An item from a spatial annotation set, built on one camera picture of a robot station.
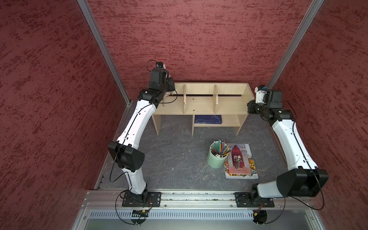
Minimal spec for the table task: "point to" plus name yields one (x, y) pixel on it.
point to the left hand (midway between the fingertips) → (169, 83)
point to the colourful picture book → (239, 164)
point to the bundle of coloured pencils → (223, 149)
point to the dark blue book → (209, 119)
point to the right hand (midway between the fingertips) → (248, 105)
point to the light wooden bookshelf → (211, 104)
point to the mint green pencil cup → (212, 161)
